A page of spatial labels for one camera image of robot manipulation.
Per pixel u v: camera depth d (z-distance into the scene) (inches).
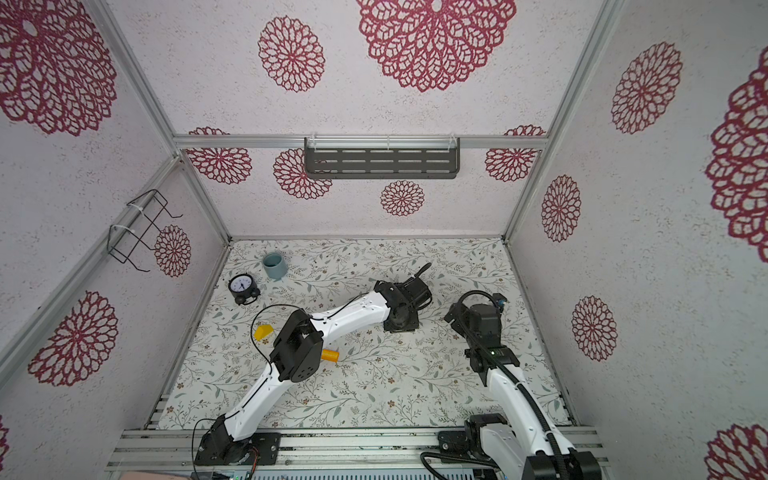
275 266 41.0
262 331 36.3
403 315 28.3
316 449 29.7
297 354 22.4
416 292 29.5
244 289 40.3
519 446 16.8
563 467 15.3
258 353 22.7
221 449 25.0
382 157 37.3
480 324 24.7
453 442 29.4
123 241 28.7
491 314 25.5
